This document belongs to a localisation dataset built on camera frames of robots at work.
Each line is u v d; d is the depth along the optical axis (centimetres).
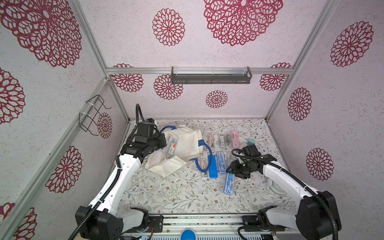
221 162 95
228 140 106
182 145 101
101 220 37
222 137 107
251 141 106
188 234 70
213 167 94
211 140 106
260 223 68
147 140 56
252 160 65
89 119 76
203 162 95
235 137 109
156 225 73
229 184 79
